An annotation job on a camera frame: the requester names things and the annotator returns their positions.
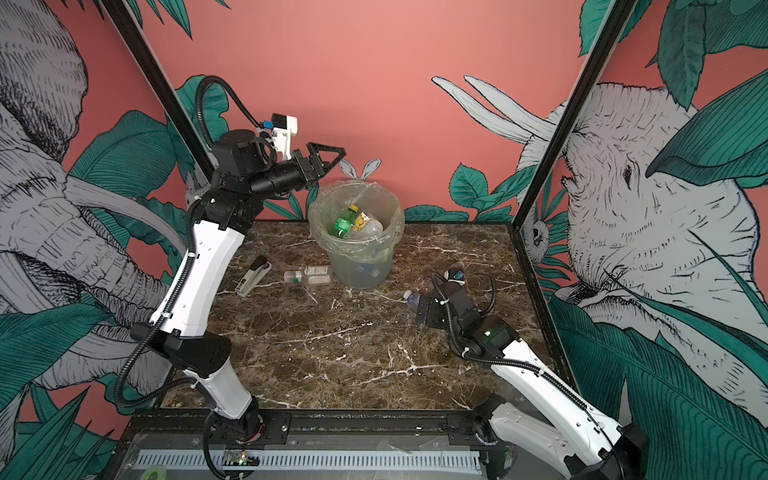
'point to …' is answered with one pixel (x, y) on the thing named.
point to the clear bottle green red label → (361, 221)
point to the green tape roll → (154, 473)
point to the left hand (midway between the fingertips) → (335, 153)
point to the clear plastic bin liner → (376, 199)
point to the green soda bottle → (344, 223)
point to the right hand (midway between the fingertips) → (430, 301)
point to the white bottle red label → (372, 228)
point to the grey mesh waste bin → (362, 276)
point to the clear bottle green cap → (313, 275)
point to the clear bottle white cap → (413, 299)
